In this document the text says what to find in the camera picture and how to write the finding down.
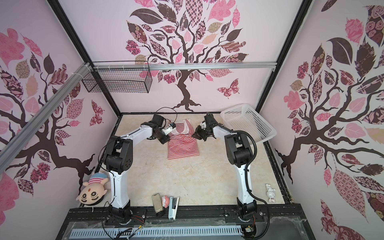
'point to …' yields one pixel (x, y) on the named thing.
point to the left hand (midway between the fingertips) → (166, 138)
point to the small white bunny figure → (270, 193)
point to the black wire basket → (120, 80)
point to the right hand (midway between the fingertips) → (192, 133)
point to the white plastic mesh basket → (244, 117)
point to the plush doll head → (94, 190)
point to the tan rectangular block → (157, 202)
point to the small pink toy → (165, 201)
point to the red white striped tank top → (182, 142)
